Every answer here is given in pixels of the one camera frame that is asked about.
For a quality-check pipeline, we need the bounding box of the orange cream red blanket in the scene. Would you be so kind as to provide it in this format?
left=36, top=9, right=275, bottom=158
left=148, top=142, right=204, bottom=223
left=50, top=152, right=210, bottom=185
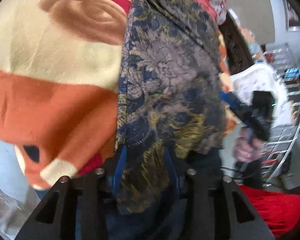
left=0, top=0, right=237, bottom=190

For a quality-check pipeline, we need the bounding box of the dark floral patterned garment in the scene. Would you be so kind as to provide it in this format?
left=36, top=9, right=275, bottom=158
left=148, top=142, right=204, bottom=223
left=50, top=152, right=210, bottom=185
left=116, top=0, right=225, bottom=214

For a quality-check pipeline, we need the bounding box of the right red heart cushion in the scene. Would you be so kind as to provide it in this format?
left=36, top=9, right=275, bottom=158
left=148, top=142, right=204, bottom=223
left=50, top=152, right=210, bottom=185
left=195, top=0, right=217, bottom=20

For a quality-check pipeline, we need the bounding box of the white metal rack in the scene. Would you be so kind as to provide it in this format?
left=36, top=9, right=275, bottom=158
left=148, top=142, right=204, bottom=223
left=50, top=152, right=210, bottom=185
left=261, top=43, right=300, bottom=184

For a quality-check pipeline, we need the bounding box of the red clothing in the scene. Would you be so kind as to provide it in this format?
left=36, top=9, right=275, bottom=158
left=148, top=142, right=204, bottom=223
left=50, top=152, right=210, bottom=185
left=239, top=185, right=300, bottom=239

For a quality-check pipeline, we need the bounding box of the white floral quilt bundle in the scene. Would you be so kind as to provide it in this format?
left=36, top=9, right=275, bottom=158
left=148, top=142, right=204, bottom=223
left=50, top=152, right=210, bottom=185
left=230, top=63, right=293, bottom=128

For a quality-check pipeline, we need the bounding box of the person's right hand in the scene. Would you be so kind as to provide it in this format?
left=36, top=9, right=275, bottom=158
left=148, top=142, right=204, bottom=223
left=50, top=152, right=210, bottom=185
left=232, top=127, right=264, bottom=163

